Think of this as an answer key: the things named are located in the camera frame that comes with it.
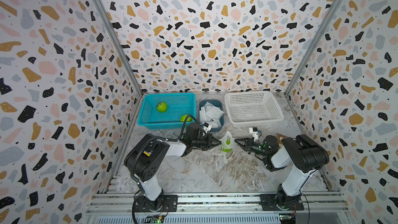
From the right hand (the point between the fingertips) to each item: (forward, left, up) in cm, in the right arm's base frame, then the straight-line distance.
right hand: (237, 142), depth 86 cm
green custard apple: (-3, +5, -2) cm, 6 cm away
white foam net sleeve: (+1, +5, +5) cm, 8 cm away
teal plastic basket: (+34, +39, -7) cm, 52 cm away
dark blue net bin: (+31, +10, -3) cm, 33 cm away
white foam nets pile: (+22, +15, -3) cm, 27 cm away
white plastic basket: (+32, -15, -9) cm, 37 cm away
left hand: (-2, +8, +1) cm, 8 cm away
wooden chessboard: (+7, -27, -7) cm, 29 cm away
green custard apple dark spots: (+27, +49, -2) cm, 56 cm away
